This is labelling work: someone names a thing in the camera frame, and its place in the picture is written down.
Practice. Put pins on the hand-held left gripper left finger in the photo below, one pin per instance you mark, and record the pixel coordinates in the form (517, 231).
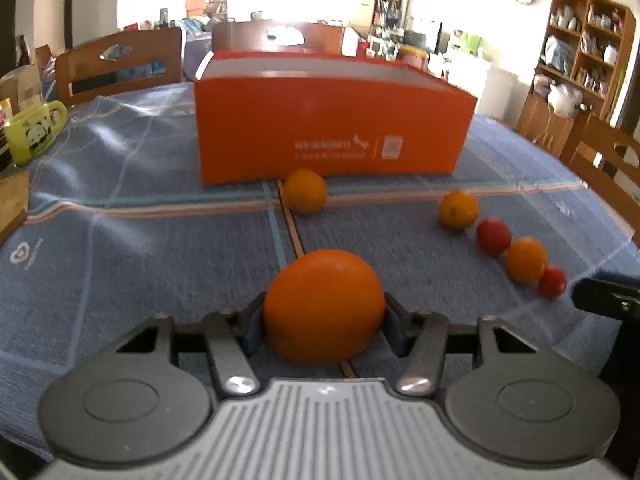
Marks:
(252, 330)

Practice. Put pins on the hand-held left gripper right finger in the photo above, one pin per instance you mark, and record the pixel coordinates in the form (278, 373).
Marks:
(395, 330)

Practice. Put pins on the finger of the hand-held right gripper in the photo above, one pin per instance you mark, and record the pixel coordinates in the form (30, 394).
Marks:
(600, 295)

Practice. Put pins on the small red tomato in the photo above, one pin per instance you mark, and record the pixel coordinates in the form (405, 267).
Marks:
(552, 282)

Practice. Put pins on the large orange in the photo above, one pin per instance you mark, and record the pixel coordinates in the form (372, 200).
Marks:
(325, 305)

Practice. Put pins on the orange cardboard box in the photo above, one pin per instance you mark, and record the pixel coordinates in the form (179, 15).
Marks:
(300, 120)

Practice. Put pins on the blue patterned tablecloth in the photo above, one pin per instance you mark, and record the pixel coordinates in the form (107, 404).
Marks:
(150, 260)

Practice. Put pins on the small pointed orange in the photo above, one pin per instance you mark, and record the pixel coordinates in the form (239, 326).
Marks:
(305, 192)

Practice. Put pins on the wooden chair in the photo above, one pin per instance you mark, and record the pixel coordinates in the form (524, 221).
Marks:
(80, 65)
(240, 40)
(590, 145)

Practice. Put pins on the wooden bookshelf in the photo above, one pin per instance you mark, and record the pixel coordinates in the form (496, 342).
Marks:
(530, 120)

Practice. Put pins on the white plastic bag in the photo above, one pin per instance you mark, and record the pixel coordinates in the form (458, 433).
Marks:
(565, 100)

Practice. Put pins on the white chest freezer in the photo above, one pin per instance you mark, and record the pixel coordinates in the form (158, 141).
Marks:
(495, 90)

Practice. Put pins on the wooden board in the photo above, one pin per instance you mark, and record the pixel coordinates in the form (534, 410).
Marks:
(12, 200)

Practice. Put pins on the green carton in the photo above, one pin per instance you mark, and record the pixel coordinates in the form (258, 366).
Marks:
(467, 44)

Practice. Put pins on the green panda mug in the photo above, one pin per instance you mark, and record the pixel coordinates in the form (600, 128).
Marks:
(30, 135)

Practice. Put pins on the black television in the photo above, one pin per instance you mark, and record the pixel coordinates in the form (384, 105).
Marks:
(422, 35)

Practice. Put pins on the dark cluttered bookshelf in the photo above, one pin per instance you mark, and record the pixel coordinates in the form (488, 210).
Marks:
(391, 10)

